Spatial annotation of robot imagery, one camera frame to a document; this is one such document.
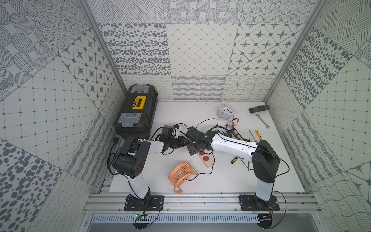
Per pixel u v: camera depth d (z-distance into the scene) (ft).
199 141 2.02
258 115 3.67
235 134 3.29
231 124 3.40
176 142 2.77
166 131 2.52
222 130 3.16
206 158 2.88
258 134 3.30
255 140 3.15
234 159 2.90
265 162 1.52
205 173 2.75
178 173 2.36
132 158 1.62
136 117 2.89
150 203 2.35
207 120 2.62
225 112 3.45
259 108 3.67
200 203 2.49
